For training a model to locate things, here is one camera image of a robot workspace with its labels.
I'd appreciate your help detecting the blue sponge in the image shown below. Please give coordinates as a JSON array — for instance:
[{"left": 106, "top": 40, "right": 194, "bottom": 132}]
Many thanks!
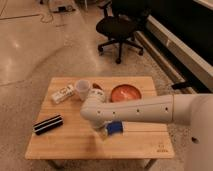
[{"left": 106, "top": 121, "right": 123, "bottom": 135}]

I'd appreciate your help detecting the white box with print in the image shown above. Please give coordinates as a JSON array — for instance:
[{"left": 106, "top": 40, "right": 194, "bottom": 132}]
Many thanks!
[{"left": 51, "top": 84, "right": 74, "bottom": 104}]

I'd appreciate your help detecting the black white striped case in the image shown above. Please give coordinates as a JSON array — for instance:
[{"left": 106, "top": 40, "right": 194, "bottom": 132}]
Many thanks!
[{"left": 33, "top": 115, "right": 63, "bottom": 135}]

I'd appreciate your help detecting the brown small object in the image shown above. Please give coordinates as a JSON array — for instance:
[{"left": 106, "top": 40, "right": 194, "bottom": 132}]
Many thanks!
[{"left": 92, "top": 83, "right": 102, "bottom": 90}]

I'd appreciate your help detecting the white ceramic cup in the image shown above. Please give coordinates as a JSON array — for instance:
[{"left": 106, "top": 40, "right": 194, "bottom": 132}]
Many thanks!
[{"left": 74, "top": 80, "right": 91, "bottom": 101}]

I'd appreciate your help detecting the floor cable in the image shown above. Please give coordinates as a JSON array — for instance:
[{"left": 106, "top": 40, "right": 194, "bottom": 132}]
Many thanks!
[{"left": 0, "top": 3, "right": 68, "bottom": 25}]

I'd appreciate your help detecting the long bench ledge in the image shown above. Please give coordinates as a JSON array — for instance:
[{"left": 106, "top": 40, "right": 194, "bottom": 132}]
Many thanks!
[{"left": 134, "top": 14, "right": 213, "bottom": 91}]

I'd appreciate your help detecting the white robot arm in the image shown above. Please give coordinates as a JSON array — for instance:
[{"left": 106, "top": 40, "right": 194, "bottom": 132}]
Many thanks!
[{"left": 80, "top": 89, "right": 213, "bottom": 171}]

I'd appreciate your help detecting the black office chair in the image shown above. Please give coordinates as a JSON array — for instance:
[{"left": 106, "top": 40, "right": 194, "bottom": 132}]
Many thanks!
[{"left": 96, "top": 0, "right": 147, "bottom": 64}]

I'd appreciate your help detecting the device on floor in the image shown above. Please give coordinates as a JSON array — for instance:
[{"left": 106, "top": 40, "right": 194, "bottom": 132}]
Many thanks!
[{"left": 48, "top": 0, "right": 74, "bottom": 13}]

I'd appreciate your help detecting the wooden table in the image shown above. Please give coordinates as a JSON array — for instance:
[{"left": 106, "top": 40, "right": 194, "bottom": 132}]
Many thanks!
[{"left": 25, "top": 77, "right": 174, "bottom": 160}]

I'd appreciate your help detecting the orange bowl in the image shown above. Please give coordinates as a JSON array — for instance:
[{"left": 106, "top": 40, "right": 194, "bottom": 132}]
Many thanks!
[{"left": 111, "top": 84, "right": 142, "bottom": 102}]

